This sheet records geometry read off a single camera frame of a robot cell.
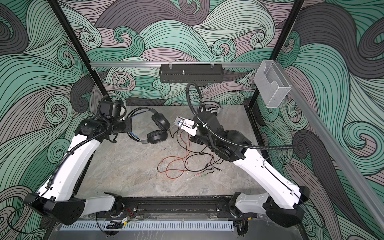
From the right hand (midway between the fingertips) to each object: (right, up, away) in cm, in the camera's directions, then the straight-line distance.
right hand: (195, 121), depth 63 cm
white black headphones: (+16, +11, +55) cm, 58 cm away
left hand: (-32, -1, +10) cm, 34 cm away
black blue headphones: (-18, -7, +3) cm, 19 cm away
